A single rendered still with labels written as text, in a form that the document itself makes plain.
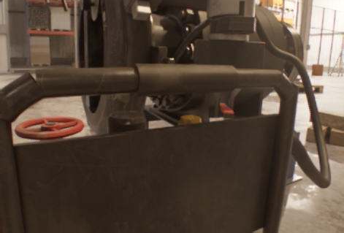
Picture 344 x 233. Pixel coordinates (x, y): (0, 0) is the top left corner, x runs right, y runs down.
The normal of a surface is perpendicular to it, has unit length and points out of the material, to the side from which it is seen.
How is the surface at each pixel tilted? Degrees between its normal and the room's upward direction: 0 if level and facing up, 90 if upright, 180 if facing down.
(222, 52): 90
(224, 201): 90
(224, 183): 90
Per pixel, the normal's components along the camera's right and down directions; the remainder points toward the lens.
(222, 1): -0.54, 0.14
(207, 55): 0.00, 0.19
